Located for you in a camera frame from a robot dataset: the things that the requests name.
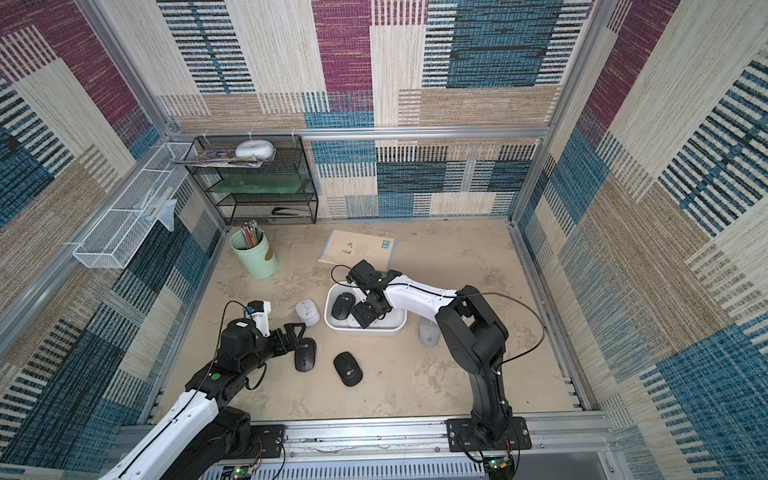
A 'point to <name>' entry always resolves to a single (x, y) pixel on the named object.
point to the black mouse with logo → (343, 305)
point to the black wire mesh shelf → (289, 158)
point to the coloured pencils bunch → (250, 234)
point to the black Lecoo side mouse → (305, 355)
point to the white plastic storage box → (395, 321)
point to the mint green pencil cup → (255, 253)
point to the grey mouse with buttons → (429, 332)
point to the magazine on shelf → (223, 158)
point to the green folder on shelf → (259, 183)
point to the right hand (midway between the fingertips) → (369, 307)
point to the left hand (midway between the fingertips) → (294, 327)
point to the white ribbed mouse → (307, 312)
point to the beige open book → (347, 248)
